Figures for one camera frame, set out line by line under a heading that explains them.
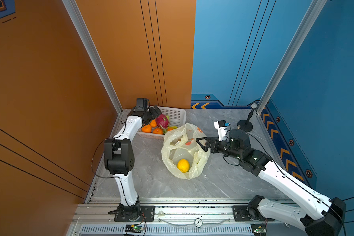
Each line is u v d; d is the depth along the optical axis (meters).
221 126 0.62
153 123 1.03
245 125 1.08
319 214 0.38
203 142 0.63
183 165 0.83
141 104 0.75
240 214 0.73
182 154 0.89
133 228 0.71
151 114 0.85
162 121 0.99
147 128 1.03
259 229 0.71
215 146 0.60
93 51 0.85
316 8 0.70
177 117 1.12
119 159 0.53
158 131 1.00
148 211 0.74
